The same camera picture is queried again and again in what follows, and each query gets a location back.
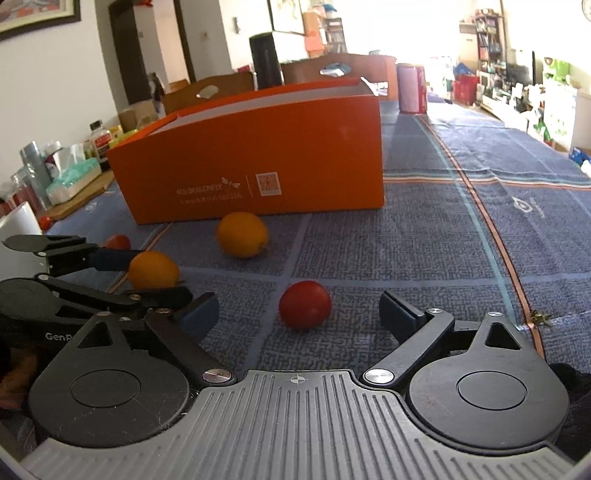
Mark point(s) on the framed picture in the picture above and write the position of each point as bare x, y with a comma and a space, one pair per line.
37, 11

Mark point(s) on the white container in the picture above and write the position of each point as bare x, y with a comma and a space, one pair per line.
18, 240

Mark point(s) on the red basket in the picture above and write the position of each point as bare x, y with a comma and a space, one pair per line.
466, 90

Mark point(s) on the small red object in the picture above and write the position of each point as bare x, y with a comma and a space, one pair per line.
45, 222

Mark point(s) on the bookshelf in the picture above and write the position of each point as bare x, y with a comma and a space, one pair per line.
336, 34

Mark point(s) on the dark bottle with red label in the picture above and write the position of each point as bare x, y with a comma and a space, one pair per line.
99, 143

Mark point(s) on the large red tomato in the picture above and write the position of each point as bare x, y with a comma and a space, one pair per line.
304, 304

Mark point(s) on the wooden chair with oval hole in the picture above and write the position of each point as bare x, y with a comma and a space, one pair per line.
231, 85

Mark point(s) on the small dried stem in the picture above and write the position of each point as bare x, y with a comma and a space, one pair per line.
541, 317

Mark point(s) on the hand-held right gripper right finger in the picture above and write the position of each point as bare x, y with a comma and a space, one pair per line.
392, 314

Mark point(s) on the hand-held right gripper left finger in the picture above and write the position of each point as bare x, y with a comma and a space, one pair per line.
203, 310

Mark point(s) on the wooden cutting board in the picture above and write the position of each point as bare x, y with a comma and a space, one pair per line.
87, 196

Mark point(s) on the blue patterned tablecloth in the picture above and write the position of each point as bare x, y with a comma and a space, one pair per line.
415, 230

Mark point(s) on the teal tissue pack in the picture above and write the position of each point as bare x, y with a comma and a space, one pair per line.
74, 180

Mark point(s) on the orange cardboard box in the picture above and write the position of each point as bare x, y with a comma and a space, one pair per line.
277, 147

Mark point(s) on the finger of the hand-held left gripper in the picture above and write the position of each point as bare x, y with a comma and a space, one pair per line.
161, 297
113, 260

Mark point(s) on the black thermos flask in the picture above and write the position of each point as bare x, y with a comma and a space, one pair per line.
265, 60

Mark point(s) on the brown cardboard box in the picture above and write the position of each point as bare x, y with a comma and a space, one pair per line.
138, 115

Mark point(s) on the pink can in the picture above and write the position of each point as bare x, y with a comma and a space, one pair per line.
412, 90

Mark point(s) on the orange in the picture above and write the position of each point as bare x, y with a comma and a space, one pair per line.
242, 234
152, 272

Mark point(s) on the silver metal can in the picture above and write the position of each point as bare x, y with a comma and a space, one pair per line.
34, 170

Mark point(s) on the small red tomato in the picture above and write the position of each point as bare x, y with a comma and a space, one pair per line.
118, 242

